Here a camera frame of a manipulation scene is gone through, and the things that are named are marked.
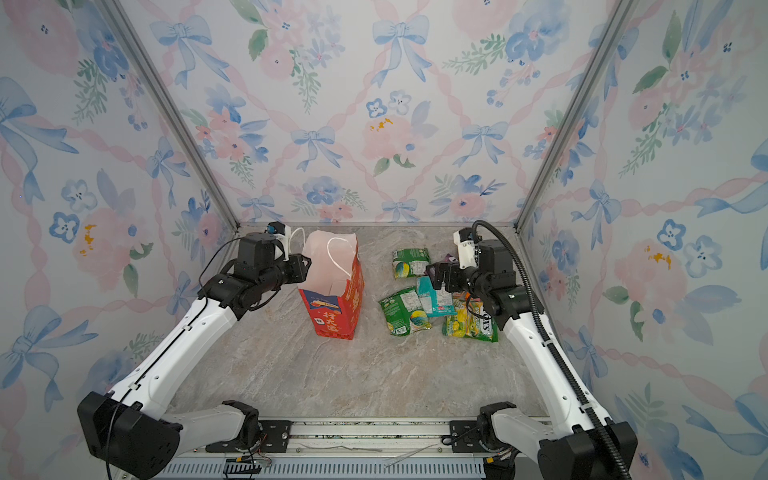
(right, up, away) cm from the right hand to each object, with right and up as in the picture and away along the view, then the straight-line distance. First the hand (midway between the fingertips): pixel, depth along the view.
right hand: (442, 265), depth 76 cm
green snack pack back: (-7, 0, +28) cm, 29 cm away
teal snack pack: (+1, -12, +16) cm, 20 cm away
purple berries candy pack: (+8, +1, +30) cm, 31 cm away
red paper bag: (-27, -6, -6) cm, 28 cm away
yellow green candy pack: (+12, -18, +16) cm, 26 cm away
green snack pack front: (-9, -15, +16) cm, 24 cm away
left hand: (-35, +2, +1) cm, 35 cm away
